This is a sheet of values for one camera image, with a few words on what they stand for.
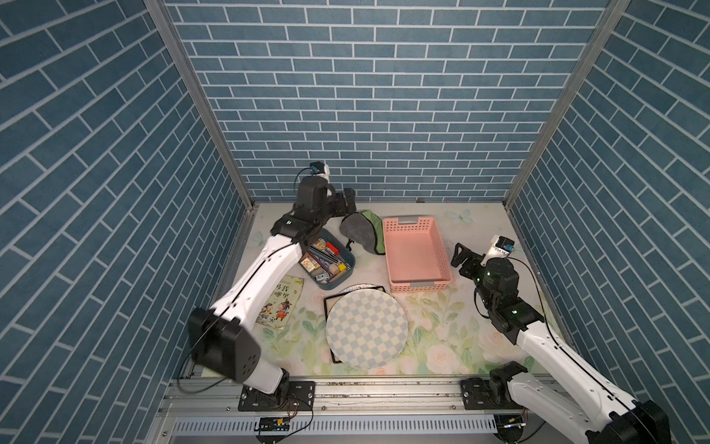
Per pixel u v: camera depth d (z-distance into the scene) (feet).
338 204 2.27
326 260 3.27
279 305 2.96
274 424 2.36
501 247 2.19
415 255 3.47
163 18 2.32
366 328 2.72
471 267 2.32
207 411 2.37
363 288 3.07
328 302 2.92
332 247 3.37
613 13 2.32
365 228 3.45
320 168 2.19
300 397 2.43
